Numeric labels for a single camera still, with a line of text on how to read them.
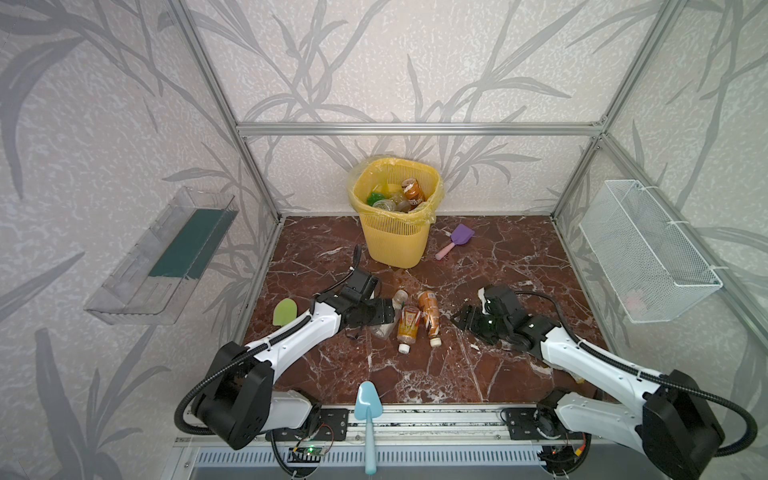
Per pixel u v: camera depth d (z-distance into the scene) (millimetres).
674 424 397
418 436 727
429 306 889
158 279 646
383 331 858
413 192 981
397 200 1015
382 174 995
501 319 634
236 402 407
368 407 768
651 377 440
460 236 1153
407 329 845
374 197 988
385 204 1021
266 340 456
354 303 649
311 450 707
